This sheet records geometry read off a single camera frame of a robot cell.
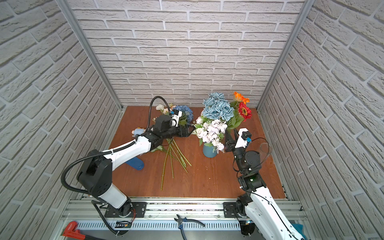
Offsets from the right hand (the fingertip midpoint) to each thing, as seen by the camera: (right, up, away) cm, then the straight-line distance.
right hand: (231, 129), depth 71 cm
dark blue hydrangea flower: (-24, +11, +35) cm, 44 cm away
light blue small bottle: (-55, -3, +24) cm, 60 cm away
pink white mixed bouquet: (-10, -1, -2) cm, 11 cm away
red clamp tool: (-75, -47, -4) cm, 89 cm away
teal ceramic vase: (-10, -15, +18) cm, 25 cm away
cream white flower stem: (-47, +15, +50) cm, 71 cm away
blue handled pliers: (-24, -44, -1) cm, 50 cm away
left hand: (-20, +1, +11) cm, 23 cm away
